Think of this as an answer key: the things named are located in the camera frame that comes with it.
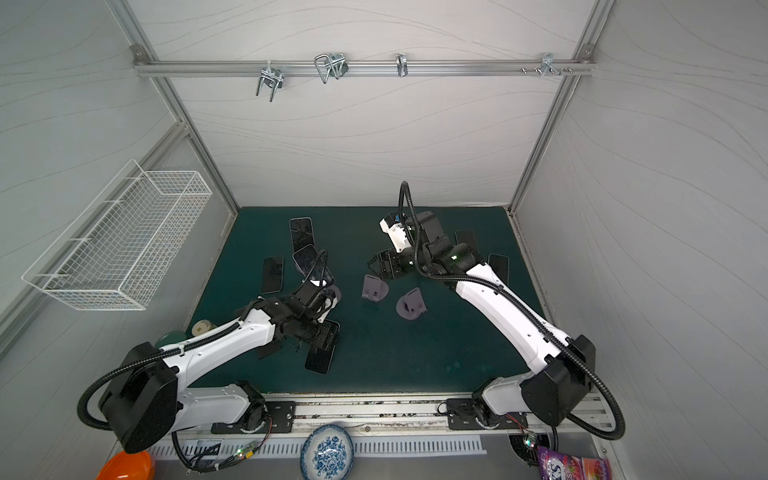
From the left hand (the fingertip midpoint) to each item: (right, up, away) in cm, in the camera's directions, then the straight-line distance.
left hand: (332, 331), depth 84 cm
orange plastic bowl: (-40, -23, -20) cm, 50 cm away
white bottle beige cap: (-34, +3, -5) cm, 34 cm away
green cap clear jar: (-41, +1, -7) cm, 41 cm away
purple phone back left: (-13, +29, +12) cm, 34 cm away
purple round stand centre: (+11, +11, +9) cm, 18 cm away
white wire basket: (-47, +23, -19) cm, 55 cm away
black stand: (-7, +5, -26) cm, 27 cm away
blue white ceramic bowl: (+2, -24, -15) cm, 28 cm away
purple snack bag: (+54, -24, -18) cm, 61 cm away
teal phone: (-1, -1, -10) cm, 10 cm away
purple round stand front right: (+23, +7, +4) cm, 24 cm away
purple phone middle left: (-8, +18, +6) cm, 21 cm away
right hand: (+15, +23, -9) cm, 29 cm away
